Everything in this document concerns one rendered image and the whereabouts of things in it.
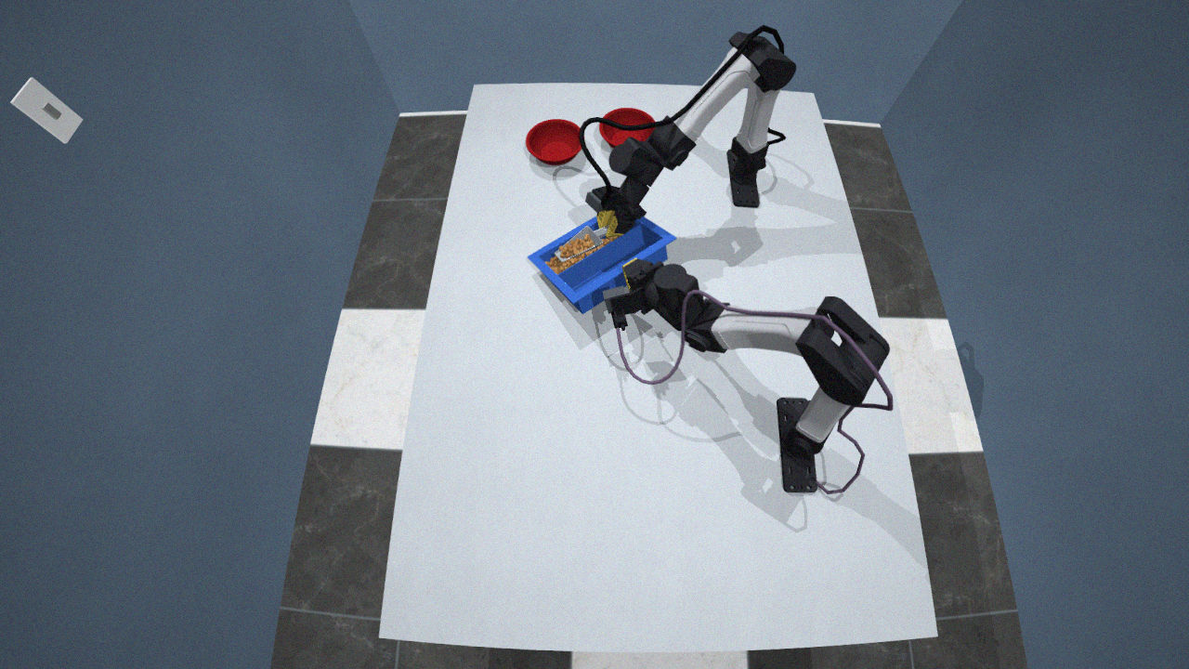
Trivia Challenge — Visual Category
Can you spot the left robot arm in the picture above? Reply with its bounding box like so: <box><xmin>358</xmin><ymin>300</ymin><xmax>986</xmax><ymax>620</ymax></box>
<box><xmin>603</xmin><ymin>264</ymin><xmax>891</xmax><ymax>492</ymax></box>

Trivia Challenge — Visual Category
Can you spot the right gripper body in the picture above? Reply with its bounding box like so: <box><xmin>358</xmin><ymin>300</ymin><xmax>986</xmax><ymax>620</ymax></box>
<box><xmin>611</xmin><ymin>177</ymin><xmax>649</xmax><ymax>234</ymax></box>

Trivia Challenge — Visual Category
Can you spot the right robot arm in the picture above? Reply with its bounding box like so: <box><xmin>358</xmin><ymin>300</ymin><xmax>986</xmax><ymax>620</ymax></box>
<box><xmin>585</xmin><ymin>32</ymin><xmax>795</xmax><ymax>213</ymax></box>

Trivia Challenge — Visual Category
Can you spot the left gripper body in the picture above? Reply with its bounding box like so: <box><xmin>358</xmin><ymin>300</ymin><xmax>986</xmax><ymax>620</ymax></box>
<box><xmin>623</xmin><ymin>258</ymin><xmax>663</xmax><ymax>314</ymax></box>

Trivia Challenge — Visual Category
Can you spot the grey scoop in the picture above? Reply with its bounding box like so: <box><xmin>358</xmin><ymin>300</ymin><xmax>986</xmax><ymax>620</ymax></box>
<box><xmin>555</xmin><ymin>225</ymin><xmax>609</xmax><ymax>261</ymax></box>

